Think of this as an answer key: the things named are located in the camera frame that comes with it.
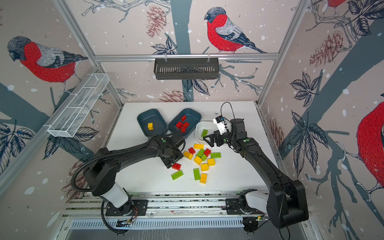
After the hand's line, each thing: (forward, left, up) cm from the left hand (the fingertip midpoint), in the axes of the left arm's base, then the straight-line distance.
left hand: (180, 161), depth 83 cm
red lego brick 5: (+8, -16, -5) cm, 18 cm away
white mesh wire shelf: (+11, +55, +24) cm, 61 cm away
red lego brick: (+28, +3, -3) cm, 29 cm away
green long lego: (+23, -15, -5) cm, 28 cm away
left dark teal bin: (+39, +24, -5) cm, 46 cm away
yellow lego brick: (+28, +24, -3) cm, 37 cm away
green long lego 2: (+6, -22, -6) cm, 23 cm away
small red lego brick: (+35, +1, -4) cm, 35 cm away
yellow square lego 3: (-2, -14, -5) cm, 15 cm away
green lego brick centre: (+8, -12, -6) cm, 15 cm away
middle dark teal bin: (+36, -7, -5) cm, 37 cm away
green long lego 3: (-6, +2, -6) cm, 8 cm away
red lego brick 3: (+24, 0, -3) cm, 24 cm away
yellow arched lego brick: (+6, -4, -6) cm, 10 cm away
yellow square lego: (+3, -10, -5) cm, 11 cm away
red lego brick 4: (+9, -6, -6) cm, 13 cm away
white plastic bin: (+27, -19, -3) cm, 34 cm away
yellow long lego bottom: (-8, -13, -5) cm, 16 cm away
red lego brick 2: (+30, -2, -5) cm, 30 cm away
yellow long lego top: (+12, -11, -5) cm, 17 cm away
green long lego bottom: (-5, -9, -7) cm, 12 cm away
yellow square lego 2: (+1, -18, -5) cm, 19 cm away
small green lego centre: (+4, -14, -4) cm, 15 cm away
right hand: (+9, -16, +11) cm, 22 cm away
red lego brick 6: (-1, +3, -4) cm, 5 cm away
